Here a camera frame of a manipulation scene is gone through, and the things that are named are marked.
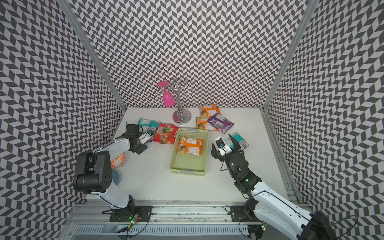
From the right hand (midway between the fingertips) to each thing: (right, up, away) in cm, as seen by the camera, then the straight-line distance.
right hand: (223, 141), depth 77 cm
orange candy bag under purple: (-10, +9, +31) cm, 34 cm away
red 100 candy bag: (-35, +2, +22) cm, 41 cm away
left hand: (-53, -4, +19) cm, 56 cm away
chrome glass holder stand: (-27, +14, +36) cm, 47 cm away
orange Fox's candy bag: (-18, -6, +19) cm, 27 cm away
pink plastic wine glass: (-34, +27, +29) cm, 52 cm away
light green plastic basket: (-22, -16, +14) cm, 30 cm away
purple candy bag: (+2, +10, +31) cm, 33 cm away
